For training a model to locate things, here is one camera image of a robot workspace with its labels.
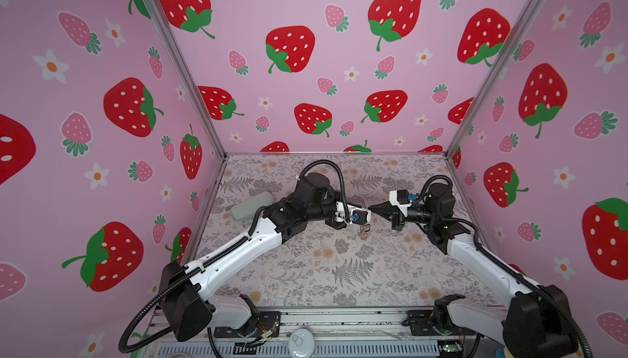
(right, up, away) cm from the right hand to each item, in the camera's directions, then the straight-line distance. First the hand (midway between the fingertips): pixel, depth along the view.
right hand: (369, 207), depth 72 cm
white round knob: (-20, -37, -6) cm, 43 cm away
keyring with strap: (-1, -8, +4) cm, 10 cm away
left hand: (-4, +3, -2) cm, 5 cm away
